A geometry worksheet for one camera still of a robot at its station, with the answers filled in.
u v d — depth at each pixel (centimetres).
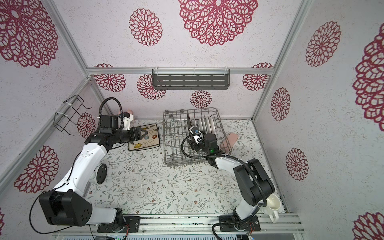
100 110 60
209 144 70
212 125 95
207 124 95
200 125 95
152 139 103
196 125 95
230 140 105
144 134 76
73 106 80
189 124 99
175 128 114
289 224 76
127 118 71
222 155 69
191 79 98
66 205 40
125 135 67
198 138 78
